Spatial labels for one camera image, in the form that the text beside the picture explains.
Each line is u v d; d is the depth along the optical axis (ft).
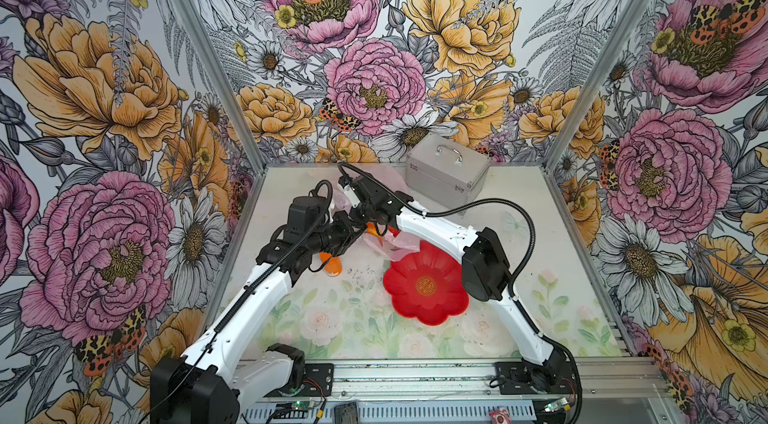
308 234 1.92
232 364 1.39
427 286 2.95
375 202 2.39
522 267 1.87
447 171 3.29
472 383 2.46
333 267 2.91
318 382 2.40
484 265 1.89
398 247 2.88
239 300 1.52
